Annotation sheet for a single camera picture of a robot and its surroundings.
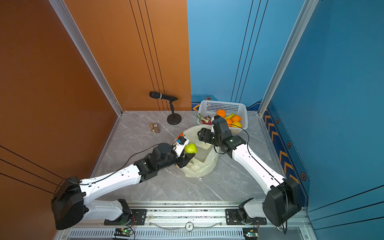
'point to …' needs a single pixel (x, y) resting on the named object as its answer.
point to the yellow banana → (230, 116)
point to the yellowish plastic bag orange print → (206, 158)
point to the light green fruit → (191, 148)
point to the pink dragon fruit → (205, 120)
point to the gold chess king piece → (152, 129)
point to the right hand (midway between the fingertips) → (201, 134)
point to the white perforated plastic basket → (210, 108)
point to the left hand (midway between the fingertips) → (192, 150)
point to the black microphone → (158, 95)
